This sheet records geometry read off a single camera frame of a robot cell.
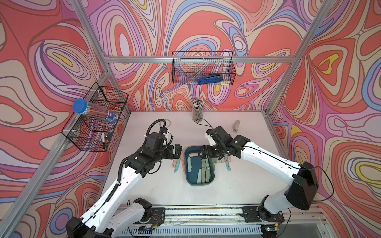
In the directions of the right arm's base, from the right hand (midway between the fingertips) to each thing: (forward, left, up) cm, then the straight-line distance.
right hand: (205, 157), depth 79 cm
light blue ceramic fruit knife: (+3, +16, -14) cm, 21 cm away
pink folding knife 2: (+8, +6, -12) cm, 16 cm away
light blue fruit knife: (+4, -14, -14) cm, 20 cm away
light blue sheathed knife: (+2, +9, -14) cm, 16 cm away
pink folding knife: (+5, +19, -14) cm, 24 cm away
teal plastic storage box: (-2, +4, -14) cm, 14 cm away
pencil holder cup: (+38, +2, -1) cm, 38 cm away
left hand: (+2, +15, +7) cm, 17 cm away
